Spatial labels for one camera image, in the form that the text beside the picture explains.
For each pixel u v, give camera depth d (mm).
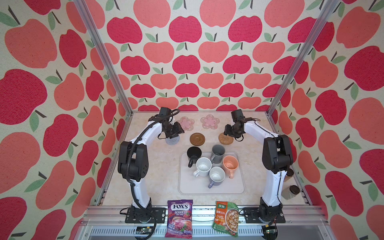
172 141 1042
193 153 863
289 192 744
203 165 907
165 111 764
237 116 819
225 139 1044
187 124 1135
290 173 800
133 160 510
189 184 837
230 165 909
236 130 856
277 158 544
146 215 657
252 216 732
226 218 721
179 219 704
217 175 860
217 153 925
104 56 870
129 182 516
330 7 695
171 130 805
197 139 1044
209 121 1154
